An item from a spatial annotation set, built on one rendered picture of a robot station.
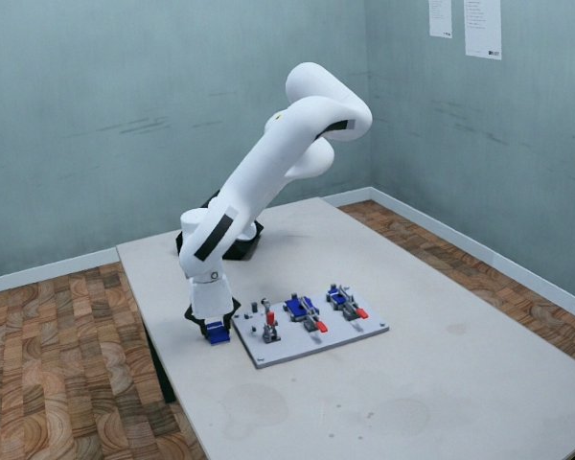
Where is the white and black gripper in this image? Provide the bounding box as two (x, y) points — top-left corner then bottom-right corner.
(184, 273), (241, 339)

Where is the blue plate with white stripe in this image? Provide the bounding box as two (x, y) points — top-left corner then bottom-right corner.
(205, 321), (231, 346)

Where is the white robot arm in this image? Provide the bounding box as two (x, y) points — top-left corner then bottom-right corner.
(179, 62), (372, 283)

